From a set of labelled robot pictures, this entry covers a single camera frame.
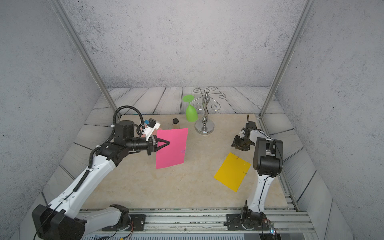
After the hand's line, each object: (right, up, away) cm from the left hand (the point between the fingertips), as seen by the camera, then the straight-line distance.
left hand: (169, 143), depth 69 cm
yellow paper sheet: (+34, -20, +23) cm, 46 cm away
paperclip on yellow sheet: (+38, -13, +28) cm, 49 cm away
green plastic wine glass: (+9, +16, +30) cm, 35 cm away
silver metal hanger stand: (+19, +7, +45) cm, 49 cm away
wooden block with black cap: (-2, +10, +36) cm, 38 cm away
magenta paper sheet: (+2, -4, 0) cm, 5 cm away
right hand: (+38, -4, +32) cm, 50 cm away
